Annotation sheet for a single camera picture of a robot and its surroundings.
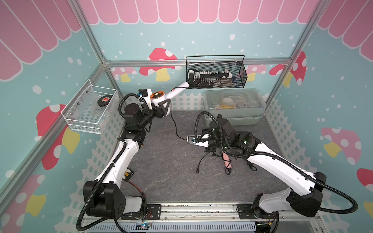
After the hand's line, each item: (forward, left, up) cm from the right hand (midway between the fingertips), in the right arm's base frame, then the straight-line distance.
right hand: (199, 134), depth 70 cm
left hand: (+15, +17, +8) cm, 23 cm away
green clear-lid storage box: (+33, -33, -13) cm, 48 cm away
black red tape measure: (+19, +51, +6) cm, 55 cm away
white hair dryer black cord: (-6, 0, -29) cm, 29 cm away
